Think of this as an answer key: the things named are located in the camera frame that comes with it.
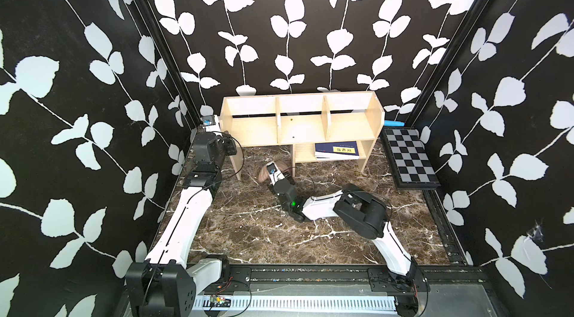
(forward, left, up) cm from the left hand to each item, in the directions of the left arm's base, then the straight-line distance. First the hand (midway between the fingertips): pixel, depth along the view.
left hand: (228, 128), depth 77 cm
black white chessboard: (+1, -78, -27) cm, 82 cm away
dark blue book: (0, -45, -15) cm, 48 cm away
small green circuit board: (-47, +4, -31) cm, 57 cm away
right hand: (-2, -15, -21) cm, 26 cm away
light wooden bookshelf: (+9, -27, -6) cm, 29 cm away
